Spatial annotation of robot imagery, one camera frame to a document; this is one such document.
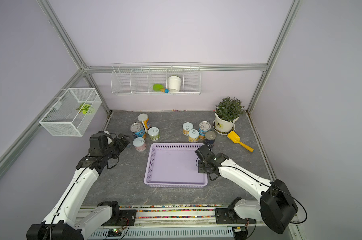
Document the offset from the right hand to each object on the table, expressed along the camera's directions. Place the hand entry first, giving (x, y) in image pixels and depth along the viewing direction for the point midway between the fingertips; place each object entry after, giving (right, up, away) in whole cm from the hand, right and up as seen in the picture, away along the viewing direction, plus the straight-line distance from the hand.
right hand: (203, 166), depth 84 cm
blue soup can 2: (+2, +22, +14) cm, 26 cm away
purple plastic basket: (-17, -1, +7) cm, 19 cm away
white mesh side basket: (-73, +30, -2) cm, 79 cm away
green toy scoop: (-28, +49, +16) cm, 59 cm away
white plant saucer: (+13, +18, +21) cm, 31 cm away
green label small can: (-32, +18, +17) cm, 40 cm away
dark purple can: (+5, +16, +9) cm, 19 cm away
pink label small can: (-40, +11, +11) cm, 43 cm away
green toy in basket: (-65, +32, -3) cm, 72 cm away
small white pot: (-17, +50, +8) cm, 54 cm away
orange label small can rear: (-9, +22, +20) cm, 31 cm away
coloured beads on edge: (-16, -21, -7) cm, 27 cm away
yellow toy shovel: (+25, +14, +19) cm, 34 cm away
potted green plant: (+17, +33, +10) cm, 38 cm away
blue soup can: (-41, +21, +12) cm, 48 cm away
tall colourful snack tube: (-37, +23, +18) cm, 47 cm away
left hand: (-41, +15, -5) cm, 44 cm away
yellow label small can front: (-5, +17, +16) cm, 23 cm away
